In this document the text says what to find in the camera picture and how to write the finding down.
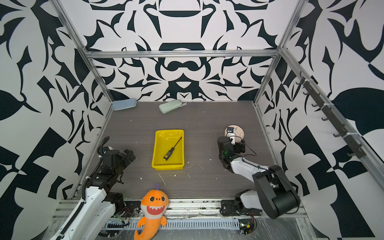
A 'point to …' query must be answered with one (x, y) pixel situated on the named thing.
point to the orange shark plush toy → (154, 204)
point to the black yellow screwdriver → (167, 155)
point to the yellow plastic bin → (164, 141)
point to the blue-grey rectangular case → (120, 104)
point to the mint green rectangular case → (169, 106)
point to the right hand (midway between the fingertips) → (237, 138)
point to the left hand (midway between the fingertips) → (127, 153)
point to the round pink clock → (238, 131)
